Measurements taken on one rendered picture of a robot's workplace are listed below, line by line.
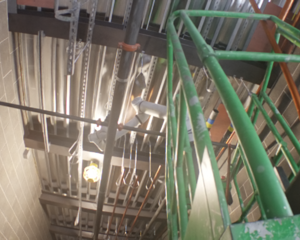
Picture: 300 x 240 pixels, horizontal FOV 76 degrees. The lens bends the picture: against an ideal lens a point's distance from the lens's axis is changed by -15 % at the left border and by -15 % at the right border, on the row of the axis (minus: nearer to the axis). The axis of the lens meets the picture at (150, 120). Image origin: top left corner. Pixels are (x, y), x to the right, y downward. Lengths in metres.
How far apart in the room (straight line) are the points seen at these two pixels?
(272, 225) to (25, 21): 2.49
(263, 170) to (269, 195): 0.04
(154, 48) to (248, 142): 1.98
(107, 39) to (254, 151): 2.06
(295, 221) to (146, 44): 2.12
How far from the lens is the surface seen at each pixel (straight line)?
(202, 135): 0.45
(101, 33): 2.27
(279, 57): 0.77
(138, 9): 1.52
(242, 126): 0.40
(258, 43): 2.75
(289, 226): 0.30
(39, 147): 3.55
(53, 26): 2.40
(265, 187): 0.33
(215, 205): 0.33
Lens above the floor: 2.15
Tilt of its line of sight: 50 degrees up
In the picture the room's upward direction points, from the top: straight up
